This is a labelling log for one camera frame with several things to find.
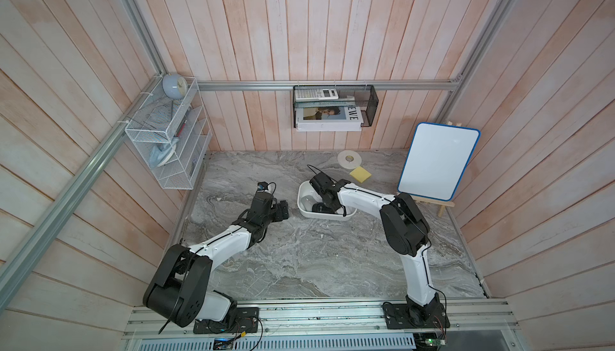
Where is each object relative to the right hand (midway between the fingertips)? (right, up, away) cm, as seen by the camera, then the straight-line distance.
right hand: (343, 192), depth 99 cm
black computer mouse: (-10, -5, -4) cm, 12 cm away
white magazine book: (-2, +30, -7) cm, 31 cm away
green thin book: (-9, +35, -11) cm, 37 cm away
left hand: (-27, -5, -8) cm, 28 cm away
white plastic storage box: (-15, -2, +2) cm, 16 cm away
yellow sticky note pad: (+10, +8, +12) cm, 17 cm away
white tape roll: (+6, +15, +18) cm, 24 cm away
